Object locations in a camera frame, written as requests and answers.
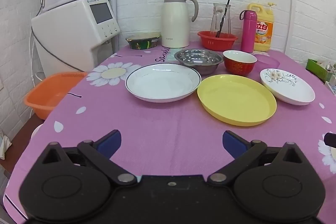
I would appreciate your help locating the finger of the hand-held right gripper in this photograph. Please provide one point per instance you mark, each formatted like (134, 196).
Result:
(329, 139)

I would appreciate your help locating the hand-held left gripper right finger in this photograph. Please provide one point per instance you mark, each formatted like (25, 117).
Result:
(233, 142)

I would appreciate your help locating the cream thermal carafe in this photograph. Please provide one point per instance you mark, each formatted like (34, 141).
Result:
(174, 22)

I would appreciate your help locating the white floral plate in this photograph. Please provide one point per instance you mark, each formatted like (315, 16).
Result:
(291, 92)

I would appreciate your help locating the stainless steel bowl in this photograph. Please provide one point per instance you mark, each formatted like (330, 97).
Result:
(197, 58)

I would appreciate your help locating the yellow dish soap bottle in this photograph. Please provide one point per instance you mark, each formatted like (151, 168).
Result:
(265, 37)

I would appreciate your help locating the red bowl with white inside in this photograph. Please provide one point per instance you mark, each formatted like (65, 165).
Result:
(237, 66)

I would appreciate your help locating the pink thermos bottle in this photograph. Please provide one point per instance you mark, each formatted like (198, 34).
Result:
(248, 32)

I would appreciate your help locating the crumpled white paper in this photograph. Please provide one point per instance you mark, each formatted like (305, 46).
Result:
(5, 145)

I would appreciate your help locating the white wall conduit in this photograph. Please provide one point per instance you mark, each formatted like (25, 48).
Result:
(290, 3)

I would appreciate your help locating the white plate with dark rim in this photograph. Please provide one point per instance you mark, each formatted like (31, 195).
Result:
(162, 82)

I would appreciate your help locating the orange plastic basin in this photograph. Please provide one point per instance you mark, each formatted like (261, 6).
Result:
(50, 92)

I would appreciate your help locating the white water dispenser with screen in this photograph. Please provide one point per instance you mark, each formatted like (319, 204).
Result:
(65, 29)

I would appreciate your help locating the yellow plastic plate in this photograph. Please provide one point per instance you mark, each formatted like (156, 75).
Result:
(236, 98)

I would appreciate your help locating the pink floral tablecloth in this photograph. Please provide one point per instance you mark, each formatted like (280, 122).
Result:
(170, 121)

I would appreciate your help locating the green box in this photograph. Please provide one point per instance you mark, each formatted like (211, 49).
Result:
(313, 67)

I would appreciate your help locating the purple translucent plastic bowl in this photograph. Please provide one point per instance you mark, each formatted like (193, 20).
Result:
(270, 62)

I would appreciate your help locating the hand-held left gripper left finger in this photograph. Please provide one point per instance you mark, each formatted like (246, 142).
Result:
(109, 141)

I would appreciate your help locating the red plastic colander basket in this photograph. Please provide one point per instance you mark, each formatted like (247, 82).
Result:
(210, 43)

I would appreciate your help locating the black stirring stick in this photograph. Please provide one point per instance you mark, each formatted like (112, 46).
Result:
(223, 19)

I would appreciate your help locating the clear glass pitcher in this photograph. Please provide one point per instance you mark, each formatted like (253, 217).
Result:
(215, 19)

